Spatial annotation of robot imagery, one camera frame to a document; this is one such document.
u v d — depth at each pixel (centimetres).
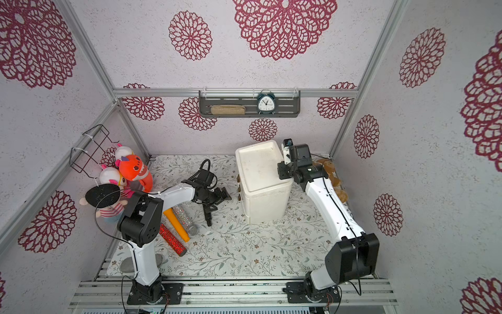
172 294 73
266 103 90
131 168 88
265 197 76
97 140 81
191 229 86
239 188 92
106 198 80
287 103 92
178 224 89
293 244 86
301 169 55
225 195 89
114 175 85
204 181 80
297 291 74
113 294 75
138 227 52
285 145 71
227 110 88
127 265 79
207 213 94
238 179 85
